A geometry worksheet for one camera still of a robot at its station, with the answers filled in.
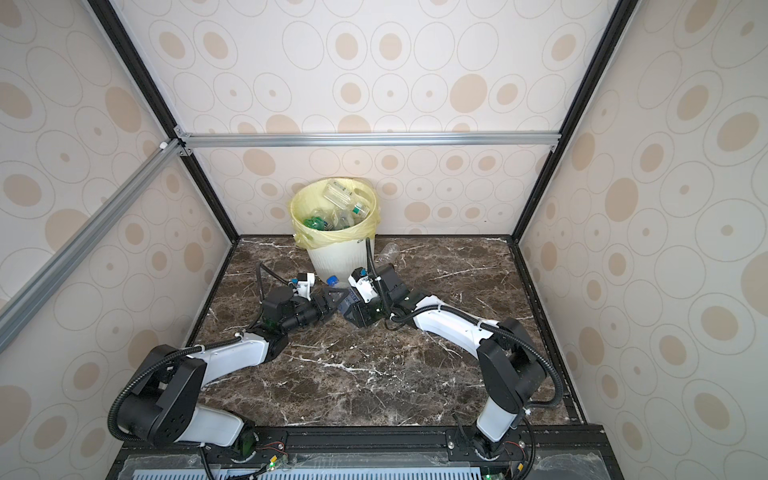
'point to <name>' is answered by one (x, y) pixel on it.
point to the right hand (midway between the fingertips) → (353, 312)
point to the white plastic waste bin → (340, 260)
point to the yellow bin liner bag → (309, 198)
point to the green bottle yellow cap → (318, 223)
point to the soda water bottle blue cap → (332, 280)
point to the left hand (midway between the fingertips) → (352, 295)
